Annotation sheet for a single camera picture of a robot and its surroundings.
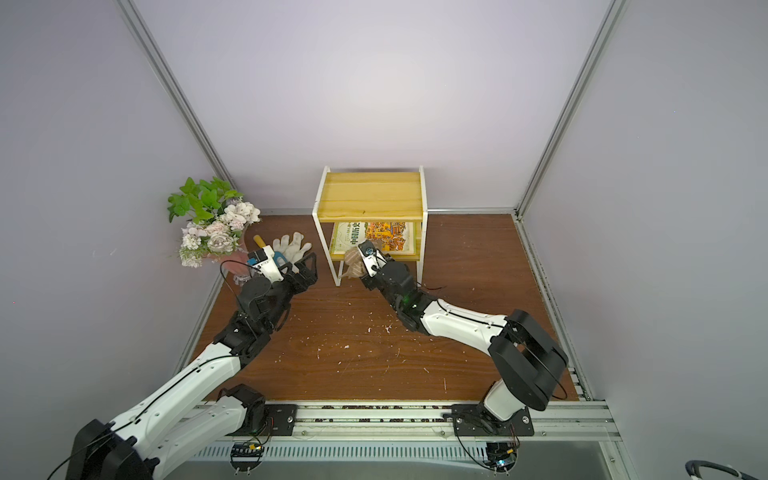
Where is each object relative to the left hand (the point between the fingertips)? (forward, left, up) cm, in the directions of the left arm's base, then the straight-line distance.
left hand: (306, 258), depth 77 cm
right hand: (+5, -17, -1) cm, 17 cm away
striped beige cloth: (+1, -12, -3) cm, 13 cm away
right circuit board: (-39, -50, -27) cm, 69 cm away
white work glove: (+22, +16, -25) cm, 37 cm away
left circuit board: (-40, +13, -29) cm, 51 cm away
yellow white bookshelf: (+14, -17, +9) cm, 23 cm away
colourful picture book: (+13, -23, -7) cm, 27 cm away
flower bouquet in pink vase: (+10, +26, +3) cm, 28 cm away
